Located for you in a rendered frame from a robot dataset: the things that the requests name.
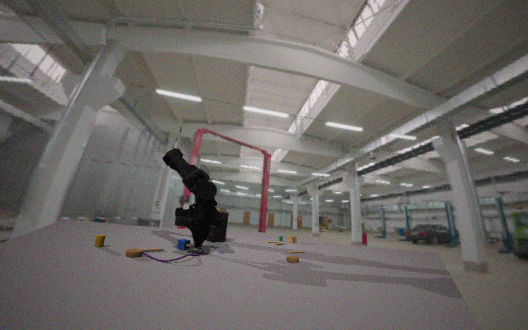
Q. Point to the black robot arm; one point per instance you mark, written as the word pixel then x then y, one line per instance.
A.
pixel 195 181

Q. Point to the yellow cylinder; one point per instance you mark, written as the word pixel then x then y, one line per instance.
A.
pixel 99 241

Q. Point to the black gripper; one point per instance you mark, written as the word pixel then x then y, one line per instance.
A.
pixel 199 223

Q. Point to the blue square block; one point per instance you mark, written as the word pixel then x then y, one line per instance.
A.
pixel 182 244

